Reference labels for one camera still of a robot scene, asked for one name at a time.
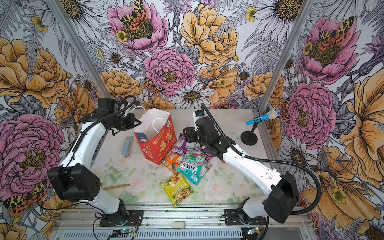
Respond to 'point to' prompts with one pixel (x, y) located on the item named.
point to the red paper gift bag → (155, 134)
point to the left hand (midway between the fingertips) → (140, 127)
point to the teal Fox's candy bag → (192, 166)
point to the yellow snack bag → (178, 188)
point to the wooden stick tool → (116, 186)
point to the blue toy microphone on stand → (250, 137)
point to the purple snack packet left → (179, 145)
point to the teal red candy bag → (194, 155)
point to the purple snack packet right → (208, 157)
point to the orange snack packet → (171, 158)
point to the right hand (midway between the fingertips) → (187, 135)
